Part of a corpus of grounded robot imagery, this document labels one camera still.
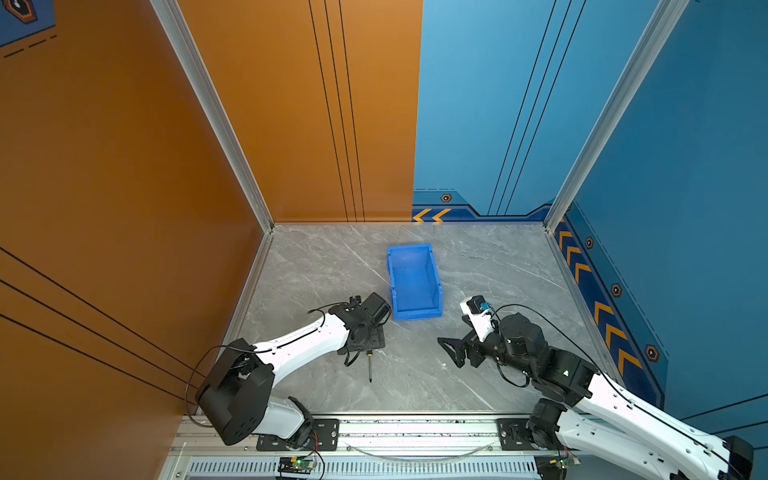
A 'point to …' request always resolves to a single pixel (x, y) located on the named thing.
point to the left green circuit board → (297, 465)
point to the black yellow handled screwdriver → (370, 354)
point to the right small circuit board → (565, 460)
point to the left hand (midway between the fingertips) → (370, 339)
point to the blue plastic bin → (414, 280)
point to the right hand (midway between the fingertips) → (449, 330)
